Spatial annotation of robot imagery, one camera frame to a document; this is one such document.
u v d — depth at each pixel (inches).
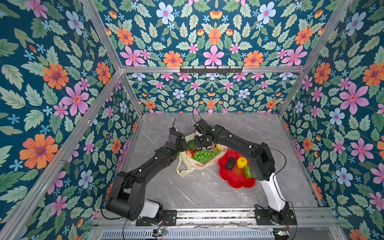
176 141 26.8
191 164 34.1
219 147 38.1
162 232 27.6
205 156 36.4
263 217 28.9
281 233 27.7
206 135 27.0
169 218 29.0
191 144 36.7
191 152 36.7
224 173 34.7
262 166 20.7
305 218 29.8
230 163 34.8
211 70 36.1
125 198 16.5
